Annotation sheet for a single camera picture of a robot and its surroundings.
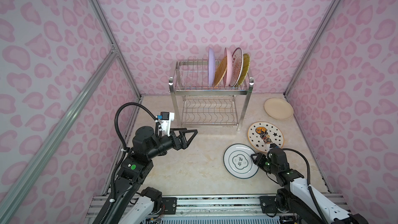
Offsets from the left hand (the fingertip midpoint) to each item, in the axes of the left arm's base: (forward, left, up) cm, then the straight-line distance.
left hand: (192, 129), depth 62 cm
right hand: (0, -31, -30) cm, 44 cm away
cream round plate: (+36, -58, -33) cm, 76 cm away
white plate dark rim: (-1, -23, -33) cm, 40 cm away
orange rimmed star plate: (+16, -40, -33) cm, 54 cm away
